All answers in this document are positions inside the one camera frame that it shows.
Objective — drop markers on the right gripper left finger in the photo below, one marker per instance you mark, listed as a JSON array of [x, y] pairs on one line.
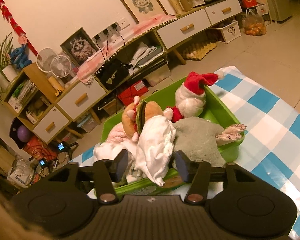
[[107, 172]]

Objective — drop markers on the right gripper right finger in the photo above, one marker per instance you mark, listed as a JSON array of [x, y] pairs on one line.
[[196, 173]]

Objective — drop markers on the pink plush toy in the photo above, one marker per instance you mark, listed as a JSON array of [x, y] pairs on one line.
[[116, 141]]

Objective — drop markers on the grey plush toy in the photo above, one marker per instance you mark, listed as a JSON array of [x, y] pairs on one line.
[[202, 140]]

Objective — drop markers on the burger plush toy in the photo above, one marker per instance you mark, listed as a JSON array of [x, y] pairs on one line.
[[136, 114]]

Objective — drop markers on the red white santa plush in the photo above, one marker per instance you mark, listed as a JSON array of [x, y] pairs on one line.
[[190, 97]]

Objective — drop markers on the green plastic bin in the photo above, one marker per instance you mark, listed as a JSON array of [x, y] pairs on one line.
[[215, 111]]

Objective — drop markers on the red box under cabinet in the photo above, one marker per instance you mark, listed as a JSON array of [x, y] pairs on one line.
[[127, 96]]

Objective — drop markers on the blue white checkered cloth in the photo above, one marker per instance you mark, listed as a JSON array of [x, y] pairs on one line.
[[271, 145]]

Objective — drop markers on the wooden white drawer cabinet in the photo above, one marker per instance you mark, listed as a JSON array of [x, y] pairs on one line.
[[79, 97]]

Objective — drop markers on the purple ball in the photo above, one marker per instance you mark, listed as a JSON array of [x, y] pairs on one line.
[[24, 134]]

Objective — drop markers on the black handbag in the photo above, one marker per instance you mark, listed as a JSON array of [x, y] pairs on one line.
[[112, 73]]

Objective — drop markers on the pink cloth runner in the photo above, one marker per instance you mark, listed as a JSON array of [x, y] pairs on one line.
[[97, 60]]

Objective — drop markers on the white desk fan front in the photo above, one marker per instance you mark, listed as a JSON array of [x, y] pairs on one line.
[[60, 66]]

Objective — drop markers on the white desk fan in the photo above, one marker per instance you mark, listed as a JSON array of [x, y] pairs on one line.
[[60, 66], [44, 59]]

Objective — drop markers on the egg carton tray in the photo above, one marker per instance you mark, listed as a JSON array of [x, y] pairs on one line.
[[197, 51]]

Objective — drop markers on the folded clothes stack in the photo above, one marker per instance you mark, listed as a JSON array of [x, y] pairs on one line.
[[145, 53]]

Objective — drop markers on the framed cat picture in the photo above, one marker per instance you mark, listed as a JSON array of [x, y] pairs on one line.
[[79, 47]]

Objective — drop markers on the white desk fan rear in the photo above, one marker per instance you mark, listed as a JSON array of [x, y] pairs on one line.
[[44, 59]]

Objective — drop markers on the white cutout storage box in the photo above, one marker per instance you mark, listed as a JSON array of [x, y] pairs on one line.
[[228, 33]]

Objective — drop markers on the potted green plant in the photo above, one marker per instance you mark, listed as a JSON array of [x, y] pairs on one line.
[[0, 67]]

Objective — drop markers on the blue stitch plush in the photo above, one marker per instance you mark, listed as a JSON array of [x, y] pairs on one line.
[[19, 58]]

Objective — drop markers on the bag of oranges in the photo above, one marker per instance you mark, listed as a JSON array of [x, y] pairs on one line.
[[253, 24]]

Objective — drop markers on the framed cartoon girl picture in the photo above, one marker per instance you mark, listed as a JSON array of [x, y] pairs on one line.
[[142, 10]]

